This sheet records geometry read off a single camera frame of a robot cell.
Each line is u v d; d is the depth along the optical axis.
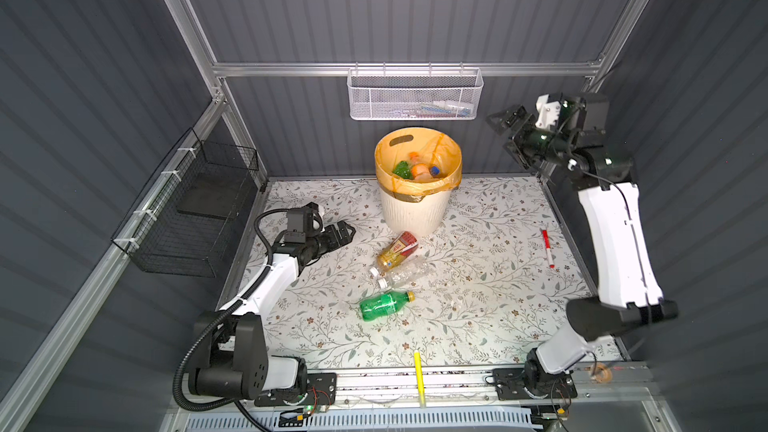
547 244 0.99
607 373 0.75
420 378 0.75
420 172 0.94
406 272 0.93
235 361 0.42
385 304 0.83
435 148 0.98
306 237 0.68
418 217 0.93
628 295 0.42
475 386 0.75
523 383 0.73
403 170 1.02
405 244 0.94
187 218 0.74
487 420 0.70
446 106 0.91
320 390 0.73
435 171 1.01
